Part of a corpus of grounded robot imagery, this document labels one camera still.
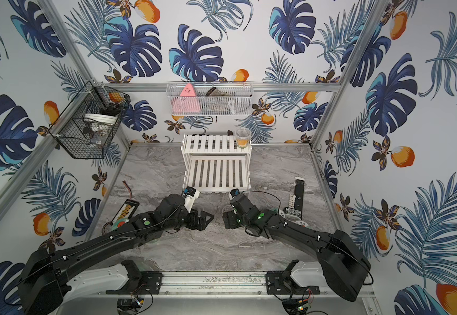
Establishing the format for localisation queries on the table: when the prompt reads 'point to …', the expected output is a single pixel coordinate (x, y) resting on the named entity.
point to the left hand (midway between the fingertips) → (207, 213)
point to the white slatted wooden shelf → (213, 163)
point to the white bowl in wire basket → (104, 119)
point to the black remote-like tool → (295, 203)
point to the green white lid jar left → (119, 223)
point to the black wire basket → (86, 128)
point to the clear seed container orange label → (243, 136)
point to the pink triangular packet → (186, 102)
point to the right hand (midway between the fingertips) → (232, 214)
